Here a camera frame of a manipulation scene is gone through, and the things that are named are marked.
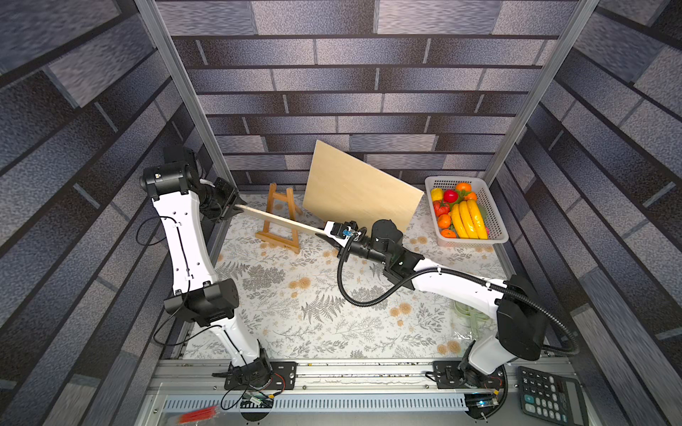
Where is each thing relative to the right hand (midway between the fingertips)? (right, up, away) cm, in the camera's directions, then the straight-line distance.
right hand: (316, 228), depth 70 cm
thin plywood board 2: (-8, +2, -5) cm, 9 cm away
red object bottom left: (-32, -51, -1) cm, 60 cm away
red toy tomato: (+48, +6, +37) cm, 60 cm away
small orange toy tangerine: (+48, +1, +33) cm, 58 cm away
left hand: (-20, +9, 0) cm, 22 cm away
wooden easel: (-12, -8, +27) cm, 31 cm away
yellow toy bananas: (+55, +2, +29) cm, 63 cm away
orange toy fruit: (+59, +16, +40) cm, 73 cm away
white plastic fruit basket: (+67, +10, +38) cm, 77 cm away
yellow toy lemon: (+47, +13, +40) cm, 63 cm away
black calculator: (+63, -45, -2) cm, 78 cm away
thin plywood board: (+8, +13, +23) cm, 28 cm away
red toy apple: (+52, +12, +37) cm, 64 cm away
